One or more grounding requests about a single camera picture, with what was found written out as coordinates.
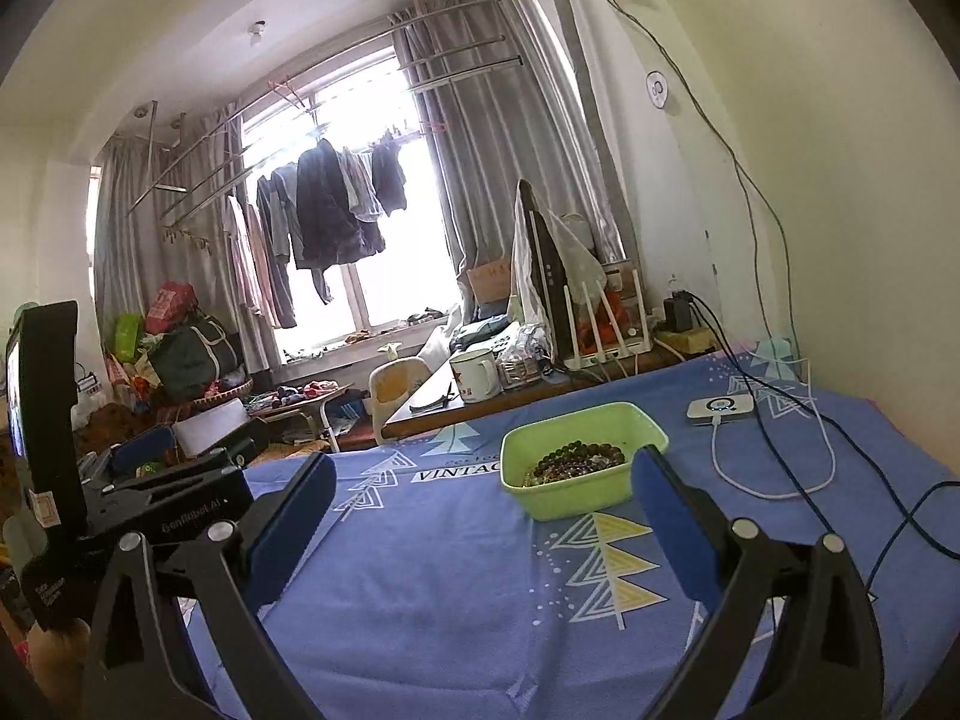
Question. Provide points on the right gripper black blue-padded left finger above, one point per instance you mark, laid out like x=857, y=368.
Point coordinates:
x=140, y=661

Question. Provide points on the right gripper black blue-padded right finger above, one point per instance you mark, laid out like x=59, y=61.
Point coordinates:
x=826, y=657

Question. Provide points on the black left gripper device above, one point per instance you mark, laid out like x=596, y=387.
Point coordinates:
x=72, y=513

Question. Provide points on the black duffel bag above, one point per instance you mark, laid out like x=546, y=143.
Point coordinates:
x=191, y=356

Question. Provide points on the white chair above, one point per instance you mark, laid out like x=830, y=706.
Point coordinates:
x=390, y=385

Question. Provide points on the white power bank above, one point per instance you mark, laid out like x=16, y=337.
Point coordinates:
x=715, y=409

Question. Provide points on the white enamel mug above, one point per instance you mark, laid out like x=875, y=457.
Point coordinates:
x=475, y=375

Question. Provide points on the green plastic basin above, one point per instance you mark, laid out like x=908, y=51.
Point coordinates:
x=576, y=463

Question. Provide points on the dark hanging jacket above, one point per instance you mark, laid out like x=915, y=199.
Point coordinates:
x=331, y=234

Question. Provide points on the grey left curtain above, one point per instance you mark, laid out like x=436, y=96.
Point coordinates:
x=180, y=214

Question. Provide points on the grey curtain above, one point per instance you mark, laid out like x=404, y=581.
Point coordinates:
x=502, y=105
x=180, y=214

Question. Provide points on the white wifi router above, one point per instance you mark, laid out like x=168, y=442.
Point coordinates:
x=608, y=321

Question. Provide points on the black power adapter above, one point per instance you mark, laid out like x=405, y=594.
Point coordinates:
x=679, y=312

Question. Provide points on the metal drying rack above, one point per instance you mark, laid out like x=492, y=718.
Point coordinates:
x=288, y=94

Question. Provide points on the grey right curtain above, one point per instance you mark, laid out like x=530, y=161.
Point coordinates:
x=502, y=105

